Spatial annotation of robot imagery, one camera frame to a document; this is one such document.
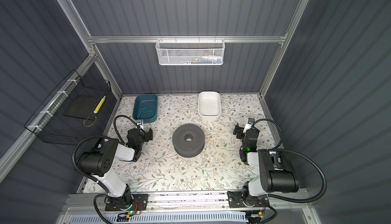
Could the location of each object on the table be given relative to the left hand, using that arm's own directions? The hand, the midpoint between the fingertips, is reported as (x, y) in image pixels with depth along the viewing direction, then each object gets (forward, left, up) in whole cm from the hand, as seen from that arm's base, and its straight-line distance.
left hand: (141, 128), depth 96 cm
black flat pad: (-1, +23, +24) cm, 33 cm away
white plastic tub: (+19, -46, -2) cm, 50 cm away
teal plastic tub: (+27, +2, -2) cm, 27 cm away
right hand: (-6, -66, +7) cm, 67 cm away
